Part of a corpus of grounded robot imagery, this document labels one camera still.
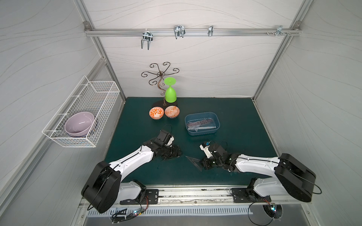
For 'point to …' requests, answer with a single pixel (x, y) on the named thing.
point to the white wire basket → (97, 97)
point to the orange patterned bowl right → (172, 111)
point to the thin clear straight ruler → (202, 127)
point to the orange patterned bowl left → (156, 113)
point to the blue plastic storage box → (196, 116)
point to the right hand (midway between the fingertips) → (199, 161)
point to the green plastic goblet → (170, 95)
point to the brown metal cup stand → (164, 104)
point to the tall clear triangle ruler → (196, 162)
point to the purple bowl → (79, 124)
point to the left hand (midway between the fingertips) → (180, 154)
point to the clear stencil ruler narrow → (199, 122)
